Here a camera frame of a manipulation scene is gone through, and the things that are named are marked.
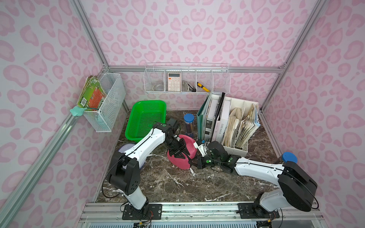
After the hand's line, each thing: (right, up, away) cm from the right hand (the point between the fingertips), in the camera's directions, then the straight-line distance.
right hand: (188, 163), depth 77 cm
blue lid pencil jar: (0, +24, +11) cm, 26 cm away
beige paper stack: (+26, +20, +8) cm, 34 cm away
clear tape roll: (-21, +46, +19) cm, 54 cm away
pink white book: (+19, +20, +7) cm, 29 cm away
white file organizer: (+33, +22, +1) cm, 40 cm away
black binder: (+15, +25, -3) cm, 30 cm away
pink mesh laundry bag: (+1, +9, +3) cm, 9 cm away
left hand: (0, +6, +2) cm, 6 cm away
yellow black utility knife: (+8, +48, +21) cm, 53 cm away
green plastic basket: (-37, +28, +40) cm, 61 cm away
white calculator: (-10, +49, +18) cm, 53 cm away
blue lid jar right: (+50, +5, -6) cm, 50 cm away
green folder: (+7, +24, 0) cm, 25 cm away
